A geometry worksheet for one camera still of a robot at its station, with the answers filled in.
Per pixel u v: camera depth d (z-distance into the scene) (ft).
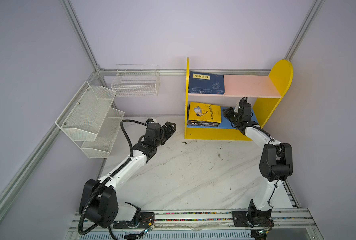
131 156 1.74
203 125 3.12
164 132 2.13
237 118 2.49
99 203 1.33
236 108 2.75
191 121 3.07
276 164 1.69
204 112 3.14
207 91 2.41
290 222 2.47
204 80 2.51
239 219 2.40
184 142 3.43
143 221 2.40
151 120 2.49
